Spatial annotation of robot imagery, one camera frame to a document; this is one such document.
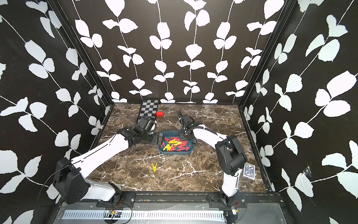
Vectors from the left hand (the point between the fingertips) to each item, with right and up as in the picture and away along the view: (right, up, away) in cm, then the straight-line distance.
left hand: (158, 136), depth 82 cm
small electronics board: (-21, -38, -12) cm, 45 cm away
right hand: (+14, 0, +12) cm, 18 cm away
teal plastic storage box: (+8, -1, +20) cm, 22 cm away
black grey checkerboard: (-14, +18, +32) cm, 39 cm away
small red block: (-5, +14, +32) cm, 35 cm away
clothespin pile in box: (+9, -7, +13) cm, 17 cm away
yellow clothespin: (-3, -20, +3) cm, 21 cm away
